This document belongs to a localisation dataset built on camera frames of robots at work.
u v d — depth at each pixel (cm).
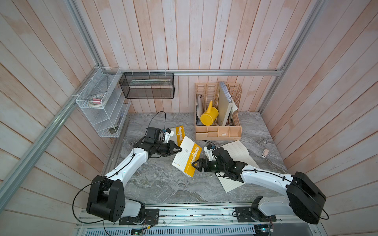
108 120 77
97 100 73
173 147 71
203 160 73
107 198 41
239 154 95
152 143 66
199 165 72
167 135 78
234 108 96
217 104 104
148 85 107
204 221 73
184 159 78
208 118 96
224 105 92
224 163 64
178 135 101
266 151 97
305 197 42
